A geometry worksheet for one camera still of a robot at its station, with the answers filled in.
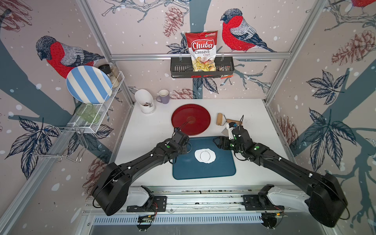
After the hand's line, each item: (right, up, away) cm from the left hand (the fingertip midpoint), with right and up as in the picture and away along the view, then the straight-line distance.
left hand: (185, 143), depth 86 cm
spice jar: (-42, +40, -1) cm, 58 cm away
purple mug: (-19, +32, +28) cm, 46 cm away
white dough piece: (+8, -7, +6) cm, 12 cm away
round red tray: (+4, +13, +23) cm, 27 cm away
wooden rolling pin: (+26, +13, +21) cm, 36 cm away
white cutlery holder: (-33, +29, +24) cm, 50 cm away
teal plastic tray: (+1, -16, +3) cm, 16 cm away
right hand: (+20, +3, -3) cm, 20 cm away
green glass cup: (-46, +19, -18) cm, 53 cm away
